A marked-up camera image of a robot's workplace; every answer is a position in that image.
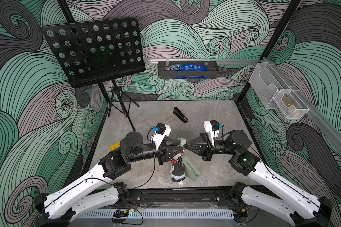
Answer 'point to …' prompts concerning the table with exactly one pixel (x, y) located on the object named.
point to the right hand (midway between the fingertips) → (184, 144)
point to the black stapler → (179, 115)
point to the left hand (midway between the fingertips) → (180, 144)
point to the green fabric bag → (191, 173)
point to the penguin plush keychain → (177, 170)
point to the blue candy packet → (183, 67)
